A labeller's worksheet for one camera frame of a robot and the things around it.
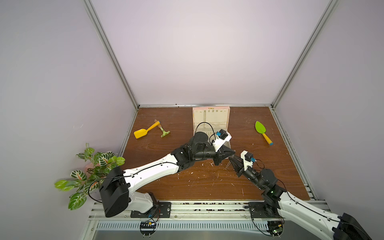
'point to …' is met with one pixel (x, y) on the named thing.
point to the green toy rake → (164, 133)
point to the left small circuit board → (147, 228)
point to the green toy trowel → (261, 129)
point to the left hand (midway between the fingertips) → (234, 153)
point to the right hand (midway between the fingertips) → (233, 153)
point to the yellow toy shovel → (140, 133)
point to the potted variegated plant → (102, 162)
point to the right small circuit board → (275, 228)
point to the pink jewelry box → (210, 120)
